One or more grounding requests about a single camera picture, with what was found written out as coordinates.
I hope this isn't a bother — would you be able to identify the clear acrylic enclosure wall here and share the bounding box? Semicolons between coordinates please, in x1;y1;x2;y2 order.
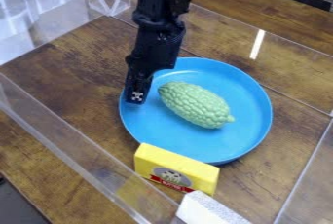
0;0;333;224

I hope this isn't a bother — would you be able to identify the green bitter melon toy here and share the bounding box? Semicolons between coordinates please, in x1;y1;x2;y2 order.
158;82;234;129

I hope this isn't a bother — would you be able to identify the yellow butter block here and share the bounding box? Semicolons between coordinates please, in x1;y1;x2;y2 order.
134;143;220;195

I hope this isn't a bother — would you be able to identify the white sponge block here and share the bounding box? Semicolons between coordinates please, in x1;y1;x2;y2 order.
176;191;253;224

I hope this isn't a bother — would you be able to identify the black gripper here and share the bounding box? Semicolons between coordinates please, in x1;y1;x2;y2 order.
123;0;192;104

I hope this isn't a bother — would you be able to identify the blue round tray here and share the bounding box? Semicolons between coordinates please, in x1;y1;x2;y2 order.
119;56;274;167

